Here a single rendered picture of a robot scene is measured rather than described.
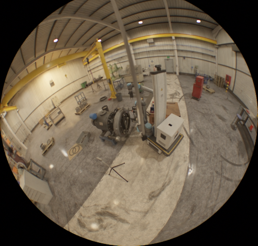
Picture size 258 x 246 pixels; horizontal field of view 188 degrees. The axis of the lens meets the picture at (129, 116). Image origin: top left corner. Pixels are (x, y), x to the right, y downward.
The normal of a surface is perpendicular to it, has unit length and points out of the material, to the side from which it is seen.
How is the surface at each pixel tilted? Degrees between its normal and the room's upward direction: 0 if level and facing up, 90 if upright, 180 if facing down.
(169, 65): 90
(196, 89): 90
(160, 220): 0
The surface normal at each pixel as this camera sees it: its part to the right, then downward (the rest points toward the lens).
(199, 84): -0.84, 0.46
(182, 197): -0.22, -0.77
